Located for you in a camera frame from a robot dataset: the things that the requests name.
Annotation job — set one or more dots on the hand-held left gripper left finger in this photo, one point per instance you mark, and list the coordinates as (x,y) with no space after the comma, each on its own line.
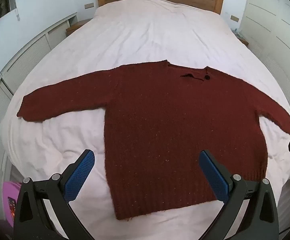
(81,175)

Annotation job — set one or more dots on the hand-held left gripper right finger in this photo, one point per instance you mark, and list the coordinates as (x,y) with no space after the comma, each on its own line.
(213,177)

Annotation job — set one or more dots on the dark red knit sweater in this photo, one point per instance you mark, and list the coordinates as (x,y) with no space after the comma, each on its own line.
(160,130)

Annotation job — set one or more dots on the pink cloth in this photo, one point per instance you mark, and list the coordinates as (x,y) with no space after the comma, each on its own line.
(10,190)

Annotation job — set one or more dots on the colourful phone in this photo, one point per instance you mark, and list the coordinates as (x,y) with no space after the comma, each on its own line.
(11,206)

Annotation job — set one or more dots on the wooden nightstand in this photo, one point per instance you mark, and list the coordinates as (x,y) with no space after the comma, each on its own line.
(76,26)
(242,40)

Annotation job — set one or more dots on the white louvered cabinet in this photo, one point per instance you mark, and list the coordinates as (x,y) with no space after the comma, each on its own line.
(22,62)

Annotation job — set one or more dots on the white panelled wardrobe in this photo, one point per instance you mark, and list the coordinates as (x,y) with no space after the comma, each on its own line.
(267,25)

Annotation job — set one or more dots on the bed with white duvet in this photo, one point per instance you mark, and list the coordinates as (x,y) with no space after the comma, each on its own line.
(147,35)

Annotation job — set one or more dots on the wall socket plate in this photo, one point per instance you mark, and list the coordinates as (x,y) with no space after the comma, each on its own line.
(234,17)
(89,5)

